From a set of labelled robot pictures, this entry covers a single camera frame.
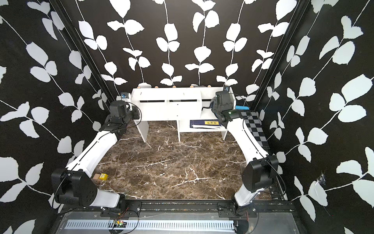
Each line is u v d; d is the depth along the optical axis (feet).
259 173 1.41
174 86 2.81
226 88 2.26
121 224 2.35
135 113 2.39
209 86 2.82
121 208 2.17
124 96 2.25
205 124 3.03
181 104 2.98
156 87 2.78
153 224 2.30
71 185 1.34
